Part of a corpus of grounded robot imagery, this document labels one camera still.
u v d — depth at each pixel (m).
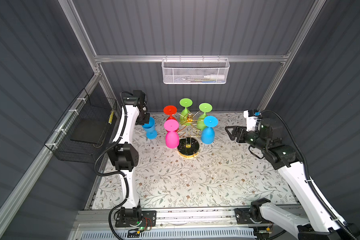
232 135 0.62
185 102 0.85
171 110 0.82
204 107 0.82
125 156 0.55
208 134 0.82
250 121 0.61
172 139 0.79
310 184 0.41
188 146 0.99
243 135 0.61
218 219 0.74
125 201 0.62
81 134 0.72
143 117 0.77
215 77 0.87
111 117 0.82
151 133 0.99
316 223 0.37
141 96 0.76
